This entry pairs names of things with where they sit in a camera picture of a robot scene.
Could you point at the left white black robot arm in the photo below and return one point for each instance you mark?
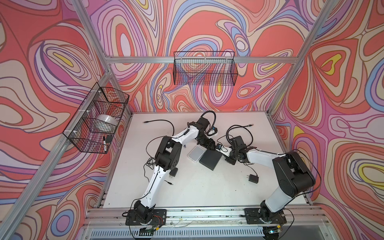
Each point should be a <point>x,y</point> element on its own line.
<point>168,156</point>

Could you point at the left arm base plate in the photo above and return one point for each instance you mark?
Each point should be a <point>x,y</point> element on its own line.
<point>156,217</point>

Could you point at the black power adapter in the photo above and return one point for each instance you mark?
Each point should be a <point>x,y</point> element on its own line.
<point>253,178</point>
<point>171,176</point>

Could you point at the black wire basket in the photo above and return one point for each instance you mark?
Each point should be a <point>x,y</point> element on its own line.
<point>85,132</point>
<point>205,68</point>

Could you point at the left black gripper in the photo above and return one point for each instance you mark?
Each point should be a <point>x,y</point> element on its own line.
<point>209,145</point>

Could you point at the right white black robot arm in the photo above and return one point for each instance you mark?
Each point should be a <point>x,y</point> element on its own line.
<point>293,175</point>

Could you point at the back black wire basket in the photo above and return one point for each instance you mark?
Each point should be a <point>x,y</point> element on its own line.
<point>205,68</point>

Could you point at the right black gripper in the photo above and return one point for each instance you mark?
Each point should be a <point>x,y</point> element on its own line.
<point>232,161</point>

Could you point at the white roll in basket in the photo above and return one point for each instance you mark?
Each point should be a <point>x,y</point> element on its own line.
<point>107,119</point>

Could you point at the white small network switch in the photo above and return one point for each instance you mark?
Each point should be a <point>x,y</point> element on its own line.
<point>196,154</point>

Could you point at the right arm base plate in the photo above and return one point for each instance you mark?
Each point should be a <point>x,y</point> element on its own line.
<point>257,216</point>

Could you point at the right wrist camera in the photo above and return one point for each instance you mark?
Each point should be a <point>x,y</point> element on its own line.
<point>219,147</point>

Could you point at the left black wire basket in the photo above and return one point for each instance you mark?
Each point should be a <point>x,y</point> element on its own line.
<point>85,132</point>

